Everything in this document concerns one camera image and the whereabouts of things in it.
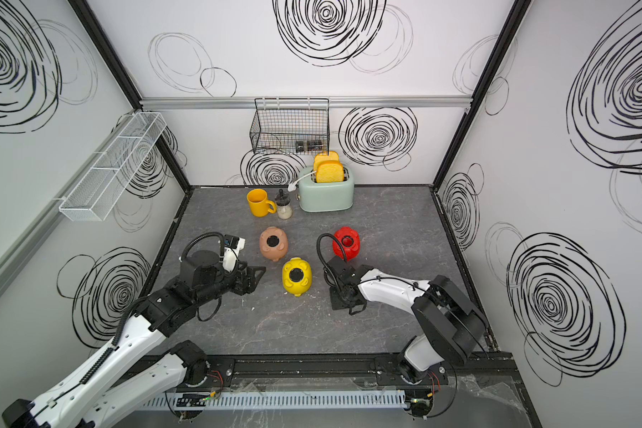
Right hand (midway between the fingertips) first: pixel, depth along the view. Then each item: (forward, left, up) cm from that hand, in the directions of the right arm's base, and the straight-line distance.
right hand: (340, 303), depth 87 cm
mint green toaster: (+41, +6, +8) cm, 42 cm away
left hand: (+2, +24, +20) cm, 32 cm away
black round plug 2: (+18, +24, +10) cm, 31 cm away
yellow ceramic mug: (+36, +32, +8) cm, 49 cm away
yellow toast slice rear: (+48, +8, +22) cm, 53 cm away
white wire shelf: (+21, +69, +36) cm, 80 cm away
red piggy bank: (+20, -3, +7) cm, 21 cm away
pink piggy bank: (+15, +22, +7) cm, 27 cm away
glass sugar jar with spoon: (+35, +22, +9) cm, 42 cm away
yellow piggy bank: (+1, +13, +8) cm, 16 cm away
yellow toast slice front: (+42, +4, +20) cm, 47 cm away
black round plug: (+6, +14, +8) cm, 18 cm away
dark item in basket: (+41, +9, +33) cm, 53 cm away
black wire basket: (+77, +24, +17) cm, 82 cm away
